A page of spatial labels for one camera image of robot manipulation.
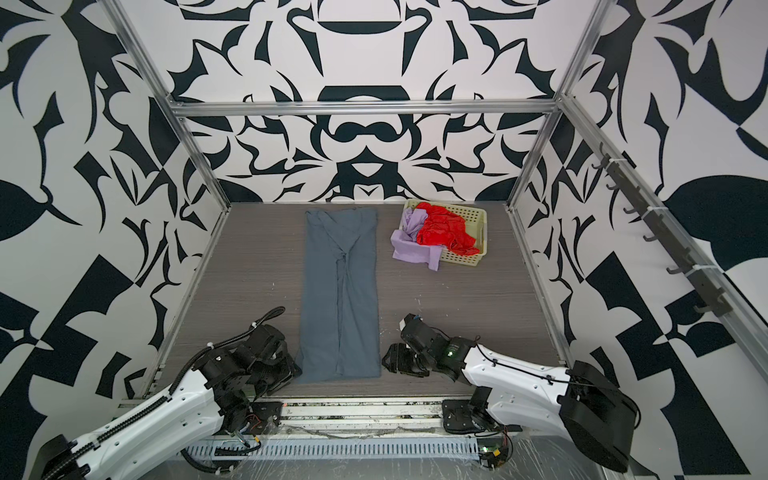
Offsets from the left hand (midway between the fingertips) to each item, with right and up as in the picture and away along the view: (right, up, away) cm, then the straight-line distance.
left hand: (302, 370), depth 79 cm
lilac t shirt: (+28, +33, +21) cm, 48 cm away
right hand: (+22, +2, -1) cm, 22 cm away
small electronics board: (+47, -15, -8) cm, 50 cm away
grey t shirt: (+8, +11, +11) cm, 17 cm away
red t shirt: (+40, +38, +20) cm, 59 cm away
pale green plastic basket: (+55, +39, +32) cm, 75 cm away
